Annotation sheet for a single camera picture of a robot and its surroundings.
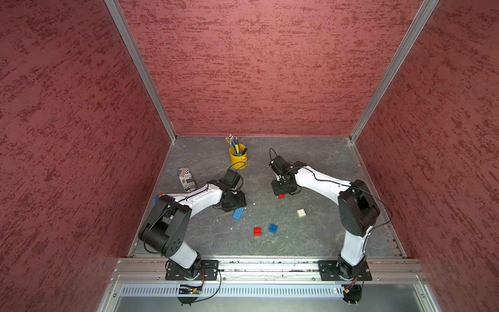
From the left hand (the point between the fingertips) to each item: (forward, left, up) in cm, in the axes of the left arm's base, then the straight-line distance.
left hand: (241, 209), depth 89 cm
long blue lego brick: (-2, +1, 0) cm, 2 cm away
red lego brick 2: (+7, -20, 0) cm, 21 cm away
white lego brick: (-2, -28, 0) cm, 28 cm away
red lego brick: (-10, -8, -1) cm, 13 cm away
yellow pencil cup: (+23, +2, +7) cm, 24 cm away
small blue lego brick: (-9, -15, 0) cm, 17 cm away
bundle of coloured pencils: (+30, +4, +13) cm, 33 cm away
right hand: (+7, -19, +3) cm, 20 cm away
